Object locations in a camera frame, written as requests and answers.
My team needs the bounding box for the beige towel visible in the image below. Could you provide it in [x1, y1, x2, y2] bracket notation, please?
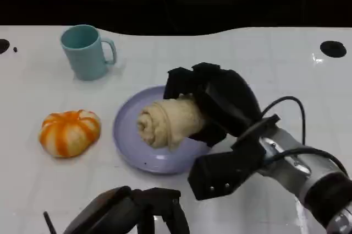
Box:
[136, 93, 206, 152]

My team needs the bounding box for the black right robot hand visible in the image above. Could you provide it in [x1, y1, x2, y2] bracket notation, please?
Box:
[163, 62, 263, 148]

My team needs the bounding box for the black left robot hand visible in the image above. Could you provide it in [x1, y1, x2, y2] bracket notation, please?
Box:
[62, 186, 191, 234]

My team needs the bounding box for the lilac plate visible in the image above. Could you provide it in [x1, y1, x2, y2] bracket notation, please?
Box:
[112, 85, 218, 175]

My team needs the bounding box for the orange and white bread roll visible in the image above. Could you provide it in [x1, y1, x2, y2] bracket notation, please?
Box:
[38, 109, 102, 159]

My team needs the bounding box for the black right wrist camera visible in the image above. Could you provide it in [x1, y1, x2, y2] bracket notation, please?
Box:
[188, 114, 281, 201]

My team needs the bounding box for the pale green mug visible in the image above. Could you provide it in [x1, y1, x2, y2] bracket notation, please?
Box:
[60, 24, 118, 81]

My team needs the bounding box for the black looping arm cable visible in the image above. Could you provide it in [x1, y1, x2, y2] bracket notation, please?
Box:
[260, 95, 307, 146]

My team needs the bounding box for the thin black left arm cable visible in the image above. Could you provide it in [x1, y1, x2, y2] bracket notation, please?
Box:
[43, 211, 58, 234]

